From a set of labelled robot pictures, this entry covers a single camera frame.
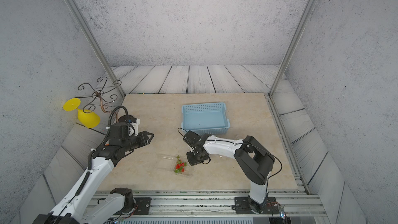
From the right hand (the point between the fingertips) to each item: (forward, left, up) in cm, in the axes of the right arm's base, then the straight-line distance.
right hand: (192, 163), depth 85 cm
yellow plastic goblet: (+13, +51, +23) cm, 58 cm away
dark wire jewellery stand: (+19, +41, +30) cm, 54 cm away
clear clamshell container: (-1, +8, +2) cm, 9 cm away
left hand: (+9, +19, +15) cm, 26 cm away
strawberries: (-2, +6, +2) cm, 7 cm away
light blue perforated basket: (+32, -7, -3) cm, 33 cm away
